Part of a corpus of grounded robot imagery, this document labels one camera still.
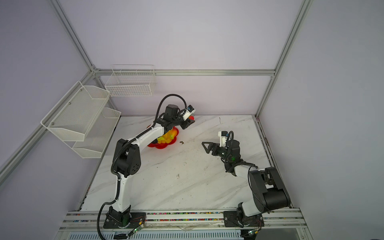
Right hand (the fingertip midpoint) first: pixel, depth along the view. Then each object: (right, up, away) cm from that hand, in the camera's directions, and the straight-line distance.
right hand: (205, 144), depth 87 cm
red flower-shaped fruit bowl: (-27, -2, +12) cm, 30 cm away
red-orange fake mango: (-8, +16, +6) cm, 19 cm away
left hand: (-10, +17, +8) cm, 21 cm away
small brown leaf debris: (-16, 0, +18) cm, 24 cm away
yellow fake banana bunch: (-25, +3, +15) cm, 29 cm away
